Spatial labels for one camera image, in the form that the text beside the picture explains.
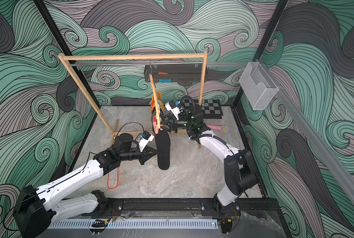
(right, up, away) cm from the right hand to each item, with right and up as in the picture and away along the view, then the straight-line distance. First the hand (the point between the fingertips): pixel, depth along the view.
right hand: (157, 122), depth 71 cm
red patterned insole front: (-24, -33, +12) cm, 43 cm away
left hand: (0, -14, +1) cm, 14 cm away
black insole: (+3, -11, -1) cm, 11 cm away
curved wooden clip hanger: (-7, +26, +40) cm, 49 cm away
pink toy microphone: (+43, -5, +30) cm, 52 cm away
